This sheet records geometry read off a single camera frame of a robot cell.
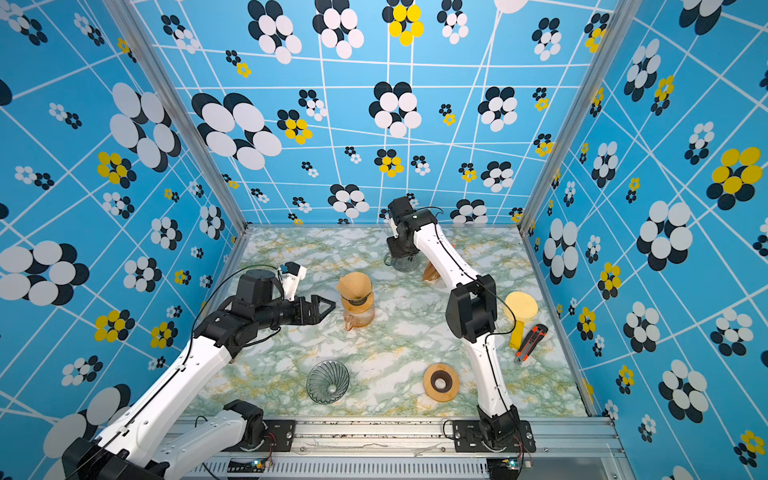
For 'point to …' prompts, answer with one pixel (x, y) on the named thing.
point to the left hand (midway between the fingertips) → (325, 303)
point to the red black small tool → (530, 341)
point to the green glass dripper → (357, 301)
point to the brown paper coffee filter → (354, 285)
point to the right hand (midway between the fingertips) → (403, 250)
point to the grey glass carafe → (403, 264)
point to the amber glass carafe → (354, 320)
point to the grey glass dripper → (327, 382)
